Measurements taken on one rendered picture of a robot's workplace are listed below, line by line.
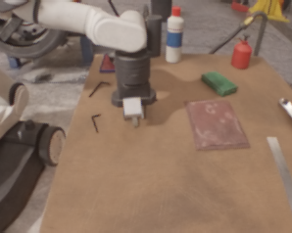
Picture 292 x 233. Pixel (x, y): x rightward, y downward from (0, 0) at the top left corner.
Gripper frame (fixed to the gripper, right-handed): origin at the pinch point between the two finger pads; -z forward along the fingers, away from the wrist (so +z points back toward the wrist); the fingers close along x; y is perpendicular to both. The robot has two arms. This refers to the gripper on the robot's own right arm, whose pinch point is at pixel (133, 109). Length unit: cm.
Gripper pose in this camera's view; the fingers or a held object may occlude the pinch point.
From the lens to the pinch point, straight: 65.6
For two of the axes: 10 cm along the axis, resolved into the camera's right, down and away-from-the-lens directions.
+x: 9.9, -1.0, 1.2
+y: -1.5, -6.4, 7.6
